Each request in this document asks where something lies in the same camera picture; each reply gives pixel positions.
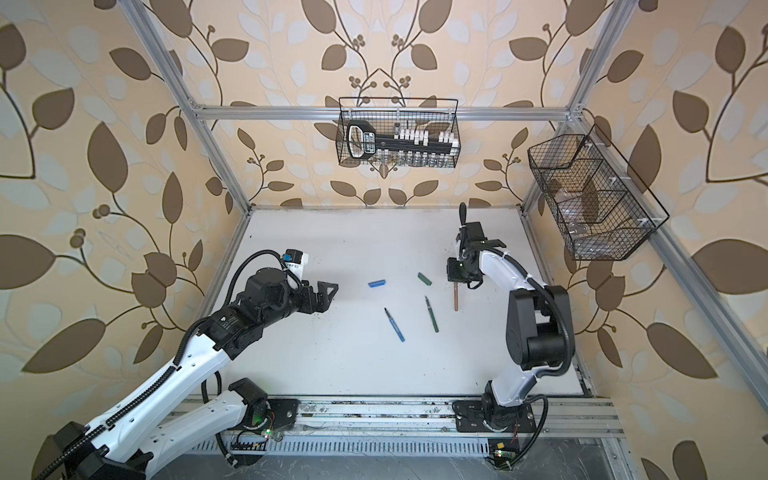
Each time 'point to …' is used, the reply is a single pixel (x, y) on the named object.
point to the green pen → (431, 314)
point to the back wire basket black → (399, 160)
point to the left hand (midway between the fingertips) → (325, 283)
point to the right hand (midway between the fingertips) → (456, 278)
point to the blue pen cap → (377, 283)
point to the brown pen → (456, 296)
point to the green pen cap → (424, 279)
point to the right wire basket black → (604, 210)
